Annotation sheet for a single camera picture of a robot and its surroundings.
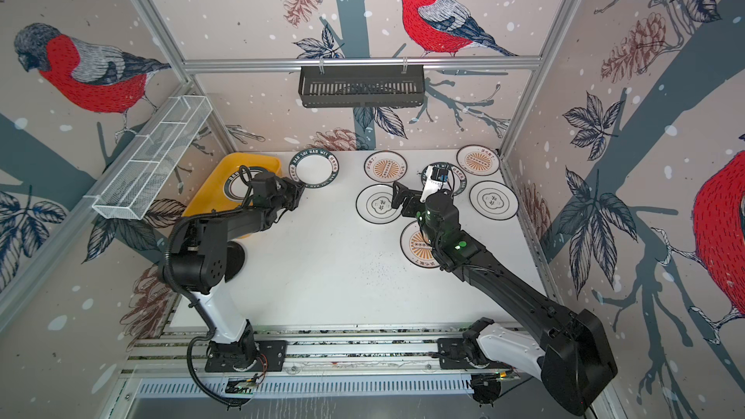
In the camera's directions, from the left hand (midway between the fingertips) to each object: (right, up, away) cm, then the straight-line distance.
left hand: (306, 179), depth 96 cm
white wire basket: (-38, -3, -25) cm, 45 cm away
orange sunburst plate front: (+36, -22, -3) cm, 43 cm away
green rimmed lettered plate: (+1, +4, +8) cm, 9 cm away
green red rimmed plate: (-18, -1, -9) cm, 20 cm away
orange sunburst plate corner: (+66, +8, +22) cm, 70 cm away
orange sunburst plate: (+27, +5, +22) cm, 35 cm away
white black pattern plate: (+23, -9, +9) cm, 26 cm away
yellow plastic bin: (-37, -7, +8) cm, 38 cm away
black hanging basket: (+18, +34, +10) cm, 40 cm away
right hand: (+32, -2, -19) cm, 37 cm away
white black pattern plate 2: (+68, -8, +10) cm, 69 cm away
